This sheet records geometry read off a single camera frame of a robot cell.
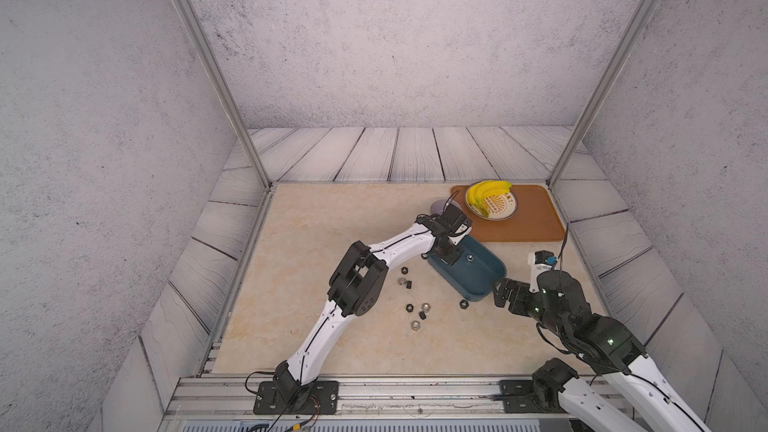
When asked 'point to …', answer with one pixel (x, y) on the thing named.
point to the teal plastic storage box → (473, 274)
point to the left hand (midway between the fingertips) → (459, 256)
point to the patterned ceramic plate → (499, 206)
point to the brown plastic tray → (536, 217)
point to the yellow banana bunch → (479, 191)
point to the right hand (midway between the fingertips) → (508, 285)
